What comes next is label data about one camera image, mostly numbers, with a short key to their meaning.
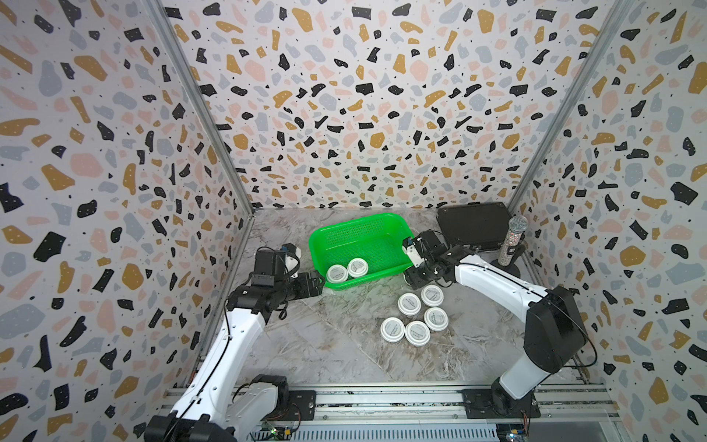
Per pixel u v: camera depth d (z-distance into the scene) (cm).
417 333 80
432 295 88
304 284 69
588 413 75
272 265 58
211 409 39
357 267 95
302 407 73
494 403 66
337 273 92
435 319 84
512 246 87
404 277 81
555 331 45
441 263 63
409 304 87
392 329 82
